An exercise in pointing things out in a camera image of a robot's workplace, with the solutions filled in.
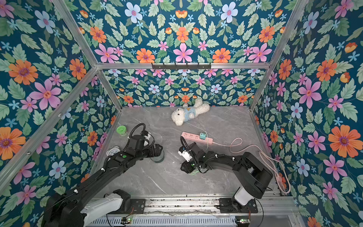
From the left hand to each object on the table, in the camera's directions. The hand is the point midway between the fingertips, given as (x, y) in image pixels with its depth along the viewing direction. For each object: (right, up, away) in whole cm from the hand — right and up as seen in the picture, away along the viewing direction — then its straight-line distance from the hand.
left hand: (158, 147), depth 83 cm
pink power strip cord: (+52, 0, +16) cm, 54 cm away
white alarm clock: (-32, -4, +8) cm, 33 cm away
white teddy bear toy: (+15, +22, +22) cm, 35 cm away
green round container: (-31, +9, +18) cm, 37 cm away
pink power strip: (+22, +4, +16) cm, 28 cm away
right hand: (+16, -11, +4) cm, 20 cm away
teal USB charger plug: (+27, +5, +13) cm, 31 cm away
